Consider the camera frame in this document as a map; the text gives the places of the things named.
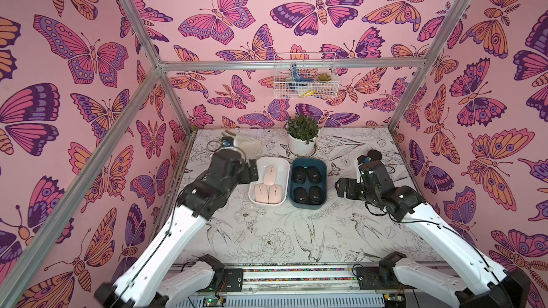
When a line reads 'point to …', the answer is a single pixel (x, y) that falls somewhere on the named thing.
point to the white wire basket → (305, 75)
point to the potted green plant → (302, 132)
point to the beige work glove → (252, 146)
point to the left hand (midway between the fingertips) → (245, 161)
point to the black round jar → (374, 155)
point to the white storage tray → (283, 167)
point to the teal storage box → (308, 183)
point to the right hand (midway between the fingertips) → (347, 183)
